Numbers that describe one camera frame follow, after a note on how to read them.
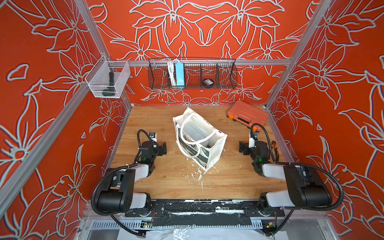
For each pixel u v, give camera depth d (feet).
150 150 2.32
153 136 2.62
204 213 2.38
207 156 2.44
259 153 2.29
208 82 3.13
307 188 1.47
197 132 2.87
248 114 3.52
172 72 2.95
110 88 2.67
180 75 2.93
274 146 3.11
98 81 2.58
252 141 2.64
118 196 1.39
